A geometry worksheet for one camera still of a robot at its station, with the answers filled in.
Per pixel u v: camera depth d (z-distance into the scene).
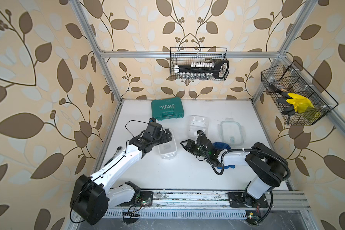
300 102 0.68
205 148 0.68
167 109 1.09
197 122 1.05
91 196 0.39
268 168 0.46
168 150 0.86
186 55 0.91
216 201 0.75
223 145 0.90
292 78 0.79
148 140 0.61
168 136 0.74
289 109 0.65
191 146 0.78
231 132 1.01
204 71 0.86
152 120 0.75
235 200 0.73
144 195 0.76
